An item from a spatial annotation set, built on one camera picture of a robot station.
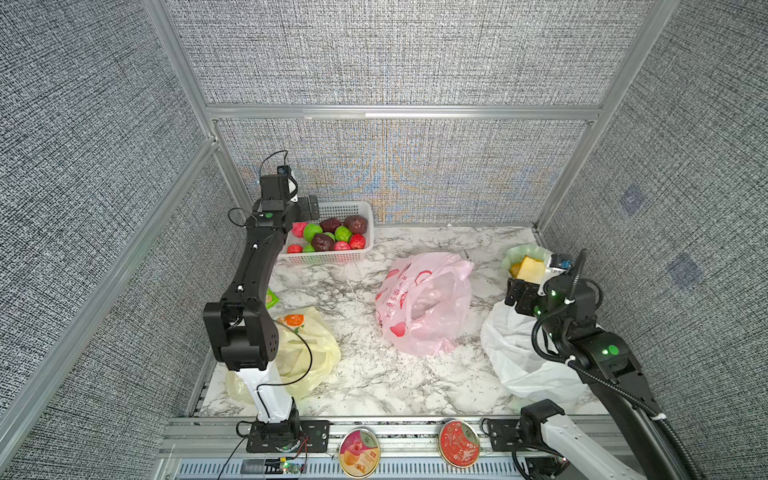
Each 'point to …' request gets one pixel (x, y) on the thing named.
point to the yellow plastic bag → (308, 354)
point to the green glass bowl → (516, 253)
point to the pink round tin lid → (359, 452)
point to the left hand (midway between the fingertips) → (305, 197)
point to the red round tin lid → (458, 443)
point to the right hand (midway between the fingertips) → (530, 276)
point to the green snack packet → (271, 299)
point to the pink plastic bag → (423, 302)
